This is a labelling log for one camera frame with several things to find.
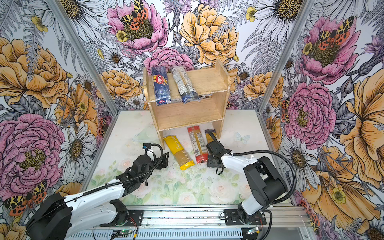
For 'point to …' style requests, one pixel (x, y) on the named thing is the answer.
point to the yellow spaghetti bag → (181, 155)
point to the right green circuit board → (252, 230)
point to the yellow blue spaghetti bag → (209, 138)
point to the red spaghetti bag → (198, 145)
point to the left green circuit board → (121, 233)
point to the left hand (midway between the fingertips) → (161, 157)
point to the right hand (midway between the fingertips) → (215, 166)
